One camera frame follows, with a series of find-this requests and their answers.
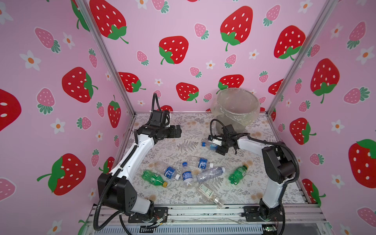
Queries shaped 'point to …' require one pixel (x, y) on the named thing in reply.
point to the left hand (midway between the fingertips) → (175, 130)
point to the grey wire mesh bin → (238, 129)
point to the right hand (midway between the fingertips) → (217, 144)
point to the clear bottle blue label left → (169, 171)
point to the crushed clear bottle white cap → (209, 173)
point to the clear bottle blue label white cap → (203, 164)
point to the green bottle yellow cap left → (153, 178)
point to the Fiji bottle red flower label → (212, 147)
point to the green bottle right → (240, 173)
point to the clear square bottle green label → (211, 195)
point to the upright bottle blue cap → (187, 176)
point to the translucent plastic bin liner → (238, 106)
